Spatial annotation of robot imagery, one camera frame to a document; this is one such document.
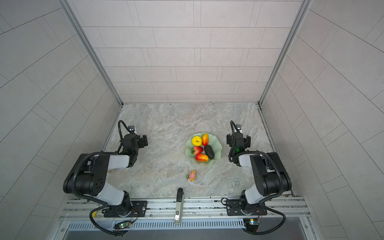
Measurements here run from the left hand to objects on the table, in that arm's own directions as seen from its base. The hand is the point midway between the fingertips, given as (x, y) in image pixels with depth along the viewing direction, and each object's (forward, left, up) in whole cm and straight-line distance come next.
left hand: (140, 132), depth 94 cm
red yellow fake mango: (-5, -41, +2) cm, 41 cm away
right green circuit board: (-47, -62, -4) cm, 78 cm away
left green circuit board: (-47, -4, 0) cm, 47 cm away
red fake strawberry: (-12, -36, 0) cm, 38 cm away
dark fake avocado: (-12, -43, -1) cm, 45 cm away
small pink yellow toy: (-27, -34, 0) cm, 43 cm away
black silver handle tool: (-40, -28, 0) cm, 49 cm away
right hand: (0, -63, 0) cm, 63 cm away
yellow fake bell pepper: (-7, -36, +4) cm, 37 cm away
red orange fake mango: (-16, -39, -1) cm, 42 cm away
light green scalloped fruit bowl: (-5, -46, 0) cm, 47 cm away
